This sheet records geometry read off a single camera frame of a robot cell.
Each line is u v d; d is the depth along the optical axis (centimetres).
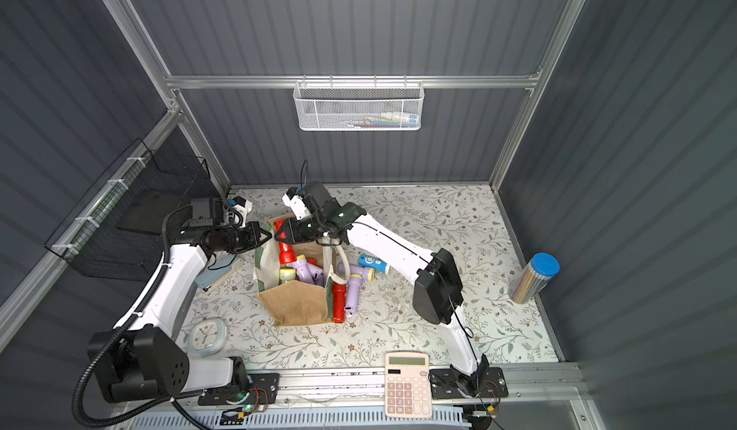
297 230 69
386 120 91
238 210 73
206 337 80
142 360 40
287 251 75
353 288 89
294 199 72
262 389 72
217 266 67
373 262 94
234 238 68
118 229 70
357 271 92
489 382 72
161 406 46
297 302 81
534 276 77
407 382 74
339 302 85
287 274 83
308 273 87
